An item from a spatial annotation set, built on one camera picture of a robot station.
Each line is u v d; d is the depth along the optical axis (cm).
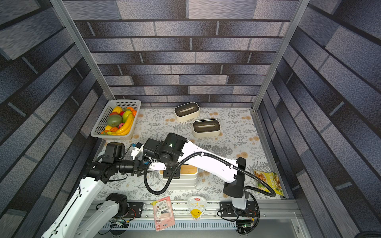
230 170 42
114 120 101
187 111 111
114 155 57
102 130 100
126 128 96
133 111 107
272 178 80
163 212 71
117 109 110
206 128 102
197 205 67
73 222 41
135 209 74
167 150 41
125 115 106
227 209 73
